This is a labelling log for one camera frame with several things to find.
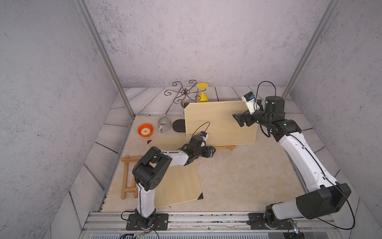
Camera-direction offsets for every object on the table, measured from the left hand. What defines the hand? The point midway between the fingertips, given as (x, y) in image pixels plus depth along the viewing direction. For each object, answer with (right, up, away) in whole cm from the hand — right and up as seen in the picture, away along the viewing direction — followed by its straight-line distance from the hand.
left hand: (214, 149), depth 93 cm
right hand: (+12, +23, -19) cm, 32 cm away
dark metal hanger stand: (-17, +36, -2) cm, 40 cm away
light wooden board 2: (-19, -18, -9) cm, 27 cm away
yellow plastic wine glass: (-7, +33, +4) cm, 34 cm away
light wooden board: (0, +19, -8) cm, 21 cm away
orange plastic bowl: (-44, +14, +14) cm, 48 cm away
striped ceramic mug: (-34, +16, +14) cm, 40 cm away
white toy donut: (-47, +11, +13) cm, 50 cm away
